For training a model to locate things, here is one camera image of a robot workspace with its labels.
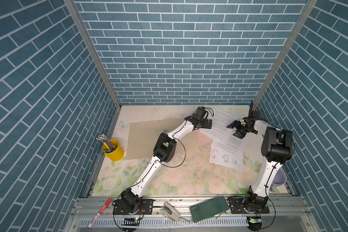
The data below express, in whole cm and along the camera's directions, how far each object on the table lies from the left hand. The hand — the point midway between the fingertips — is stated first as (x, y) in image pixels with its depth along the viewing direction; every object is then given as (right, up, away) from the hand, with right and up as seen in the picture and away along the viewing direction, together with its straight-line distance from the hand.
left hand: (207, 123), depth 107 cm
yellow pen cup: (-58, -19, -22) cm, 65 cm away
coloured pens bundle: (-64, -8, -25) cm, 69 cm away
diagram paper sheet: (+5, -21, -16) cm, 27 cm away
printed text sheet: (+16, -15, -8) cm, 23 cm away
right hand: (+16, -3, -4) cm, 17 cm away
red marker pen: (-59, -42, -34) cm, 80 cm away
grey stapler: (-25, -42, -36) cm, 61 cm away
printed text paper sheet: (+13, +3, +6) cm, 14 cm away
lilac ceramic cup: (+36, -30, -26) cm, 54 cm away
